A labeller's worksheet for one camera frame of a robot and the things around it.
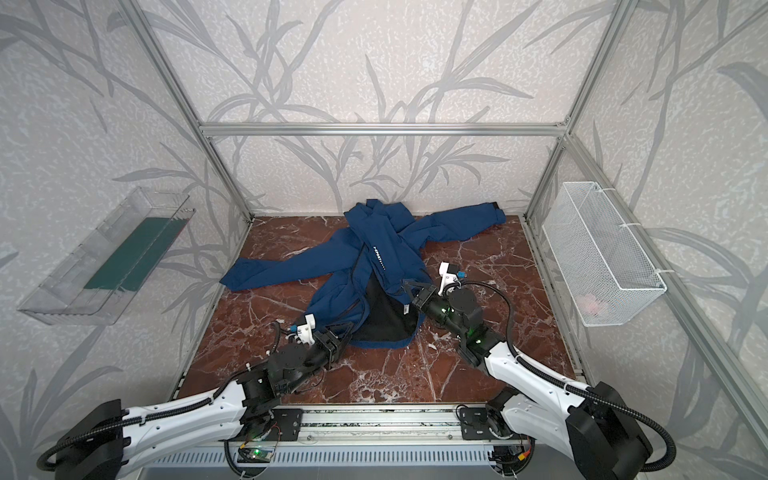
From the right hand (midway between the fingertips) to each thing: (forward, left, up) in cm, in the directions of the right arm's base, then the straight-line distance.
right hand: (404, 276), depth 76 cm
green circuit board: (-36, +36, -23) cm, 56 cm away
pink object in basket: (-7, -45, -2) cm, 46 cm away
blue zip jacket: (+14, +15, -19) cm, 28 cm away
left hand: (-9, +12, -8) cm, 17 cm away
